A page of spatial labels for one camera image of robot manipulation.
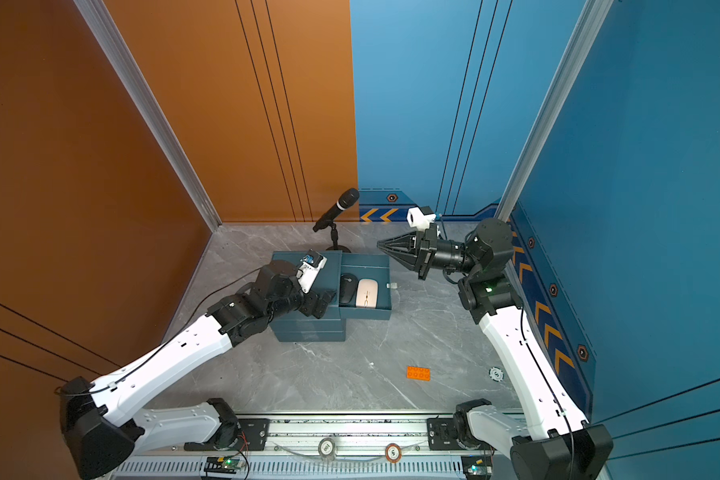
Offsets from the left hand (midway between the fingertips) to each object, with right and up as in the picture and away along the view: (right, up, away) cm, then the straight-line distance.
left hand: (323, 279), depth 76 cm
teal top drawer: (+12, +3, +12) cm, 17 cm away
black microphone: (+6, +22, +8) cm, 24 cm away
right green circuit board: (+38, -44, -5) cm, 59 cm away
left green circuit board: (-24, -44, -5) cm, 51 cm away
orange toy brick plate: (+26, -27, +7) cm, 38 cm away
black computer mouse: (+6, -3, +5) cm, 9 cm away
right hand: (+15, +7, -22) cm, 28 cm away
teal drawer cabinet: (-8, -13, +4) cm, 16 cm away
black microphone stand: (0, +12, +25) cm, 28 cm away
